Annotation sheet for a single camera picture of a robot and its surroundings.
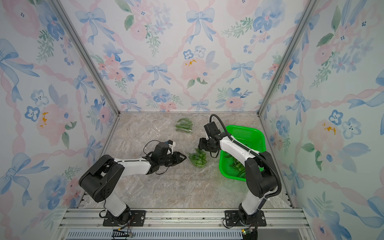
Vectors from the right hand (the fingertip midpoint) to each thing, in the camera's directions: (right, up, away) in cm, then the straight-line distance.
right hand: (203, 146), depth 91 cm
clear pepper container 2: (-3, -8, 0) cm, 8 cm away
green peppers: (+20, -12, -4) cm, 24 cm away
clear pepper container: (-13, +13, +18) cm, 26 cm away
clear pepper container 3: (-31, +8, +16) cm, 36 cm away
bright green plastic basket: (+33, +4, +5) cm, 34 cm away
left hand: (-10, -7, -2) cm, 12 cm away
